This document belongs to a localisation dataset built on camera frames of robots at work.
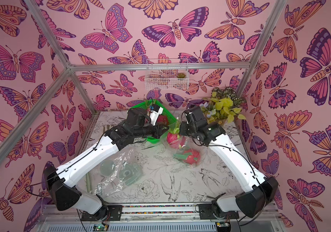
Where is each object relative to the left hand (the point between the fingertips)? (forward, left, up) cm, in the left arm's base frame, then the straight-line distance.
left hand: (170, 127), depth 70 cm
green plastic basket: (+26, 0, -22) cm, 34 cm away
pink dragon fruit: (+1, -1, -10) cm, 10 cm away
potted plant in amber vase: (+22, -32, -6) cm, 39 cm away
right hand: (+4, -7, -4) cm, 9 cm away
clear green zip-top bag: (-11, +31, -29) cm, 44 cm away
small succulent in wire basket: (+40, -7, +3) cm, 41 cm away
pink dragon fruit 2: (-4, -12, -22) cm, 25 cm away
